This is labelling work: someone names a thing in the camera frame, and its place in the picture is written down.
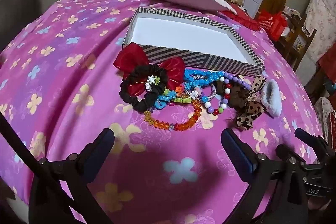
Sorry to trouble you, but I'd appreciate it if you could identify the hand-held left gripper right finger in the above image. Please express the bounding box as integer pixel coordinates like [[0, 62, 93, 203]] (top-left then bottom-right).
[[221, 129, 308, 224]]

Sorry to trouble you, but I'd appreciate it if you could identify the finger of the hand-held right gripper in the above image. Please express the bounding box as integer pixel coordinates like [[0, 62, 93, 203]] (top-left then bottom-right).
[[294, 128, 336, 202]]

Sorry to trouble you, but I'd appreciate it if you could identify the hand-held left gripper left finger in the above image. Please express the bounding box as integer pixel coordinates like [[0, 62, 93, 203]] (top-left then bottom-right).
[[29, 128, 116, 224]]

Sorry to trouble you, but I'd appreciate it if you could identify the pale blue fluffy scrunchie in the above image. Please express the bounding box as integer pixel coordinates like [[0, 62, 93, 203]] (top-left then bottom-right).
[[260, 80, 283, 117]]

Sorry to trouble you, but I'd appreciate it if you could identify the brown scrunchie with leopard bow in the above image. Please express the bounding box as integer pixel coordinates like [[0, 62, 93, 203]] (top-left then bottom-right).
[[215, 75, 268, 131]]

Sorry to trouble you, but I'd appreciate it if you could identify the black scrunchie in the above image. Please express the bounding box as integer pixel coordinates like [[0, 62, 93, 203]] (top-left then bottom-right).
[[120, 64, 170, 113]]

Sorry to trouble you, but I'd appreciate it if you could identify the purple bead bracelet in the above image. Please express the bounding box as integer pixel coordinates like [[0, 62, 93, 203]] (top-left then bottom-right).
[[224, 73, 252, 91]]

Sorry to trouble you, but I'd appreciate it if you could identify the red satin hair bow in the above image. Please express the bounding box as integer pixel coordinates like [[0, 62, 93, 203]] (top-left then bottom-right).
[[113, 42, 186, 97]]

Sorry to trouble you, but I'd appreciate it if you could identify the striped cardboard box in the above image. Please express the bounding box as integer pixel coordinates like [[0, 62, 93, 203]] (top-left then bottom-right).
[[123, 7, 265, 77]]

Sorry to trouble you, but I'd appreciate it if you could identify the pink flower print blanket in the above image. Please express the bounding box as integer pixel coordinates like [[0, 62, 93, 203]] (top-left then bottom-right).
[[0, 0, 324, 224]]

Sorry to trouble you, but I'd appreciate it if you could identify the red paper bag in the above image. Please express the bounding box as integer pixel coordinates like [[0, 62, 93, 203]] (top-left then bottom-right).
[[318, 48, 336, 83]]

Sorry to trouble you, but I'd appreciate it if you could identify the wooden chair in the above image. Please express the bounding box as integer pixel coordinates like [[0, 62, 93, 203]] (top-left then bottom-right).
[[273, 7, 317, 71]]

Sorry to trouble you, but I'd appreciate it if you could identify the red shopping bag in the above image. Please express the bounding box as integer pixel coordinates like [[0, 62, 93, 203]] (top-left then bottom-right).
[[256, 9, 288, 41]]

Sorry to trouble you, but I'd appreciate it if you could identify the red frilled cloth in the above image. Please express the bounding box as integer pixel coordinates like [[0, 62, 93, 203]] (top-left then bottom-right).
[[219, 4, 259, 30]]

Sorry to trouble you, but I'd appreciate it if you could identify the floral mattress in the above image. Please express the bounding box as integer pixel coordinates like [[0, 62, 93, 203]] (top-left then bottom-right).
[[306, 0, 336, 38]]

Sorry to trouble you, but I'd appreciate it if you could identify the white red mixed bead bracelet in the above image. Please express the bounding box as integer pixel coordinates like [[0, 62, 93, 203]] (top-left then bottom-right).
[[203, 77, 233, 116]]

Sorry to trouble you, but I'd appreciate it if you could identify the orange crystal bead bracelet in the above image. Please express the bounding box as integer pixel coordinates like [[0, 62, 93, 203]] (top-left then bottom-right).
[[144, 99, 202, 132]]

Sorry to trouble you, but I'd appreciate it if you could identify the black cable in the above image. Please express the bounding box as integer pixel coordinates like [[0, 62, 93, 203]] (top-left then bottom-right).
[[0, 113, 79, 224]]

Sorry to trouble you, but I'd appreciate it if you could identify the blue bead bracelet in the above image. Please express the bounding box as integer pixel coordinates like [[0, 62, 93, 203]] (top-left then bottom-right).
[[183, 69, 223, 90]]

